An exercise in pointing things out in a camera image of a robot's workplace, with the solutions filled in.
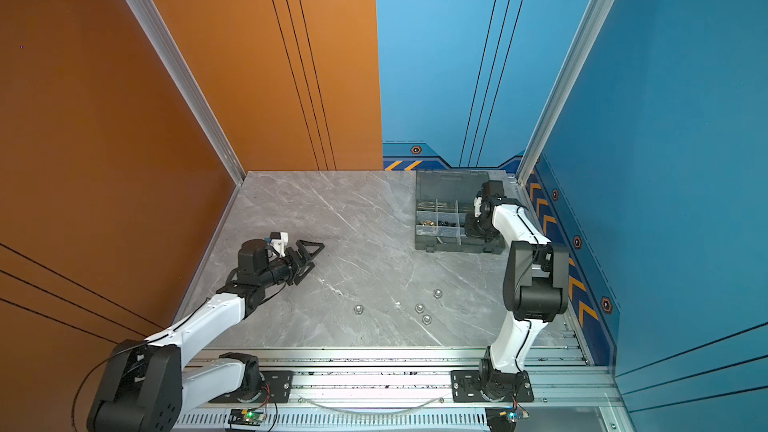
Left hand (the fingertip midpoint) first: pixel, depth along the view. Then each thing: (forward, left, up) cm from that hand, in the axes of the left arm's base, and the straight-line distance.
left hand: (320, 252), depth 84 cm
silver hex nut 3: (-12, -28, -11) cm, 33 cm away
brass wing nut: (+19, -33, -11) cm, 40 cm away
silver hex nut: (-12, -11, -12) cm, 20 cm away
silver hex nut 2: (-7, -34, -12) cm, 37 cm away
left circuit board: (-37, +14, -14) cm, 42 cm away
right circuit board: (-37, -47, -12) cm, 61 cm away
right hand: (+12, -46, -5) cm, 48 cm away
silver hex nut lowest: (-15, -30, -11) cm, 36 cm away
